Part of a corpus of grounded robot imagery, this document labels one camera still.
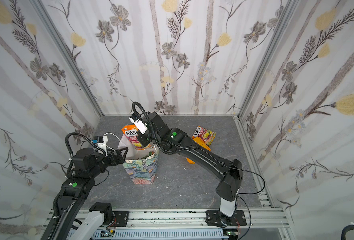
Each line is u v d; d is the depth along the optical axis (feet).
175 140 1.64
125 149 2.29
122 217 2.42
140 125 1.95
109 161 2.05
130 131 2.36
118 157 2.12
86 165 1.70
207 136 3.42
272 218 2.55
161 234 2.30
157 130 1.69
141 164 2.28
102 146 2.05
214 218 2.40
